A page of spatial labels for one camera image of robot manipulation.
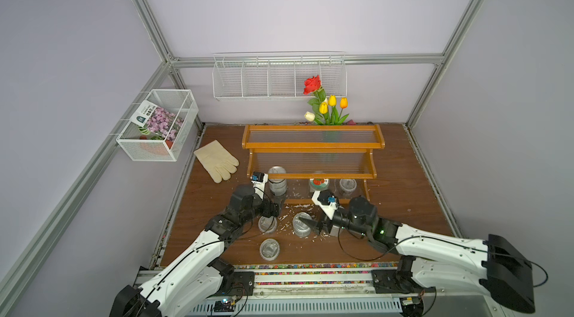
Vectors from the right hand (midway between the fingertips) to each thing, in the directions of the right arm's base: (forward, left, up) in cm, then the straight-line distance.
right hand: (305, 204), depth 72 cm
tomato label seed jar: (+12, -6, -9) cm, 16 cm away
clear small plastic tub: (-2, +14, -13) cm, 19 cm away
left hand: (+6, +11, -6) cm, 14 cm away
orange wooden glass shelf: (+30, -1, -18) cm, 35 cm away
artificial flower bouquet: (+34, -9, +9) cm, 37 cm away
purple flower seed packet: (+23, +50, +16) cm, 57 cm away
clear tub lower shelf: (+13, -18, -11) cm, 25 cm away
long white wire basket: (+56, +11, +11) cm, 58 cm away
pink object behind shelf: (+57, -28, -20) cm, 67 cm away
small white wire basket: (+17, +57, +12) cm, 60 cm away
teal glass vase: (+33, -12, -4) cm, 35 cm away
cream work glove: (+30, +41, -18) cm, 54 cm away
